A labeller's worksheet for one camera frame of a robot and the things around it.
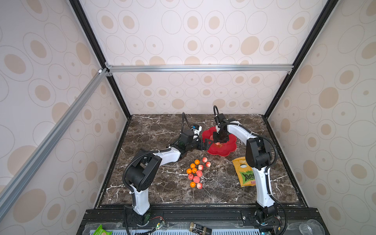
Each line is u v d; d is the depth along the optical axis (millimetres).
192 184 831
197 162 921
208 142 814
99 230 686
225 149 993
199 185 820
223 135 875
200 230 676
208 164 913
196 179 838
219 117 853
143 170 491
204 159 928
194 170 875
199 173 867
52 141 540
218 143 994
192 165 903
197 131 833
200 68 913
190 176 853
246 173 873
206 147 813
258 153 594
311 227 705
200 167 896
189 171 880
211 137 1022
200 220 741
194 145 795
